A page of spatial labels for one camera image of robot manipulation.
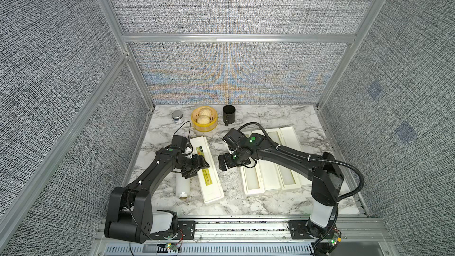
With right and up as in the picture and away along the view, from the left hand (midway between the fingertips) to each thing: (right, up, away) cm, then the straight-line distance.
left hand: (207, 167), depth 83 cm
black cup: (+11, +26, +22) cm, 35 cm away
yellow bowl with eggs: (-4, +23, +22) cm, 32 cm away
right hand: (+9, +3, -3) cm, 10 cm away
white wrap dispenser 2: (+26, -4, -1) cm, 27 cm away
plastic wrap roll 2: (+21, -4, -3) cm, 21 cm away
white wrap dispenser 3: (+41, +13, +11) cm, 45 cm away
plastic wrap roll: (-11, -8, -2) cm, 14 cm away
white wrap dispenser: (+2, -5, -5) cm, 7 cm away
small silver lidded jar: (-20, +24, +23) cm, 39 cm away
